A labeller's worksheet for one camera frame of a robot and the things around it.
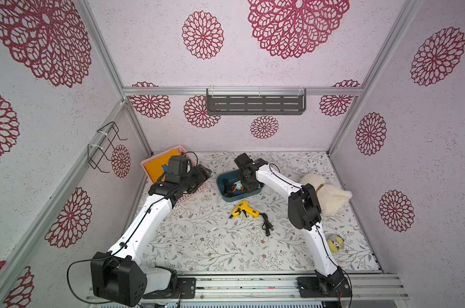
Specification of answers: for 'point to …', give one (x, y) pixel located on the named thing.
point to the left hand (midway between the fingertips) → (207, 175)
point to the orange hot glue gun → (239, 186)
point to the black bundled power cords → (267, 226)
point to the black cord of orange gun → (228, 187)
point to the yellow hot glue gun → (243, 206)
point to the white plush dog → (333, 200)
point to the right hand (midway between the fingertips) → (238, 179)
